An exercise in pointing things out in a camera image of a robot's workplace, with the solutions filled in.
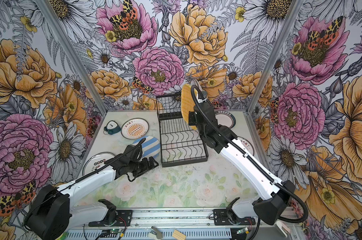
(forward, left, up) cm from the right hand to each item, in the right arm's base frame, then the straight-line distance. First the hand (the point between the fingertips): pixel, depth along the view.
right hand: (195, 113), depth 71 cm
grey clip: (-43, +20, -34) cm, 58 cm away
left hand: (-15, +24, -30) cm, 42 cm away
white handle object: (-42, -39, -35) cm, 67 cm away
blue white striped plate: (+4, +28, -35) cm, 45 cm away
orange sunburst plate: (+21, +42, -35) cm, 58 cm away
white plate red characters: (-5, +61, -35) cm, 70 cm away
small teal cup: (+18, +57, -31) cm, 67 cm away
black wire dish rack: (+5, +8, -34) cm, 35 cm away
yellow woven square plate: (+9, +4, -2) cm, 10 cm away
